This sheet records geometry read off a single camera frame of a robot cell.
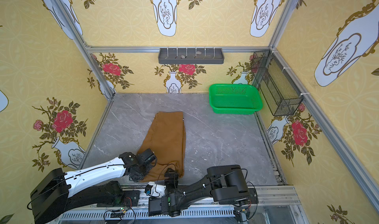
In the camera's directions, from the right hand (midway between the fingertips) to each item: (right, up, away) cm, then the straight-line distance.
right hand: (170, 181), depth 77 cm
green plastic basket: (+44, +45, +36) cm, 72 cm away
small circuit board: (-24, -13, -6) cm, 28 cm away
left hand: (-12, +2, +6) cm, 13 cm away
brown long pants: (-4, +19, +15) cm, 24 cm away
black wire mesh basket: (+57, +45, -2) cm, 73 cm away
